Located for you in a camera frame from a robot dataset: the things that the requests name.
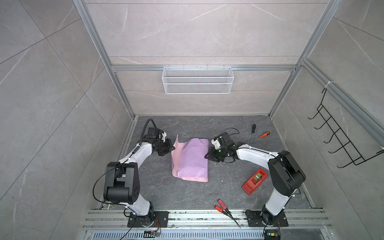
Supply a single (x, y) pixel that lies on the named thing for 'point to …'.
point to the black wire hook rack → (340, 136)
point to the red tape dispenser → (254, 181)
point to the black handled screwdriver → (253, 129)
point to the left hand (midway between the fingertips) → (174, 144)
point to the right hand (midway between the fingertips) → (206, 157)
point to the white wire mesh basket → (195, 80)
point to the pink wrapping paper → (190, 159)
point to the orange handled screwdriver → (265, 134)
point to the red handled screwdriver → (221, 210)
